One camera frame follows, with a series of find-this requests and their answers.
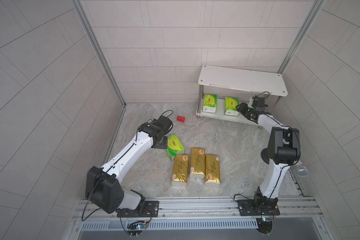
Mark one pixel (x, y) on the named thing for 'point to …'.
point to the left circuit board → (135, 228)
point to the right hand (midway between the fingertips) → (238, 105)
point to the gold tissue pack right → (212, 171)
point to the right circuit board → (265, 225)
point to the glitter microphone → (301, 169)
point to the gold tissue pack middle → (197, 163)
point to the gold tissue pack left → (180, 170)
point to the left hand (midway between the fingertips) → (157, 142)
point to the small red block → (181, 118)
